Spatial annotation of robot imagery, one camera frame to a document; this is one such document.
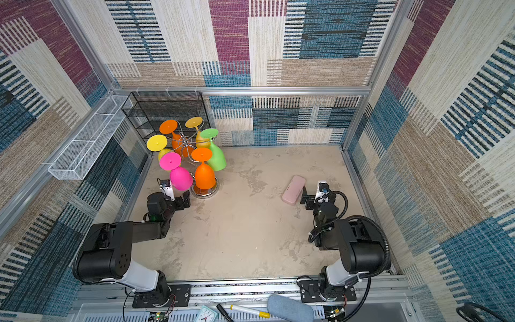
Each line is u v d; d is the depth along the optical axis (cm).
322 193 76
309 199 82
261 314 69
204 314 69
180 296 73
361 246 46
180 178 79
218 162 83
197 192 104
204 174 80
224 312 70
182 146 79
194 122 85
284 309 68
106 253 46
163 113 105
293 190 99
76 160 71
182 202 87
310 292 73
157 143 77
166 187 81
